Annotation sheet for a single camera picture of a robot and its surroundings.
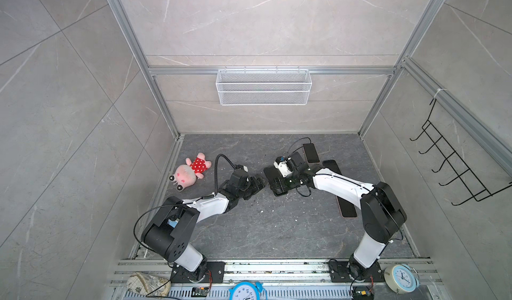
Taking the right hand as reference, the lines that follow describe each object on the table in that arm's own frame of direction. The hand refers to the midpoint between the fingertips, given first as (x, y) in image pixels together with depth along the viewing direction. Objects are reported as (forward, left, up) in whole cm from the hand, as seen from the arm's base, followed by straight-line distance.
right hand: (279, 184), depth 90 cm
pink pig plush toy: (+6, +45, 0) cm, 45 cm away
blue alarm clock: (-39, +14, -5) cm, 42 cm away
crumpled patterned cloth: (-37, +49, -4) cm, 61 cm away
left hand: (+1, +6, +2) cm, 6 cm away
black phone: (+2, +3, +6) cm, 7 cm away
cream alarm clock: (-37, -41, -4) cm, 55 cm away
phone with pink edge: (+24, -21, -8) cm, 33 cm away
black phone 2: (+15, -30, -7) cm, 34 cm away
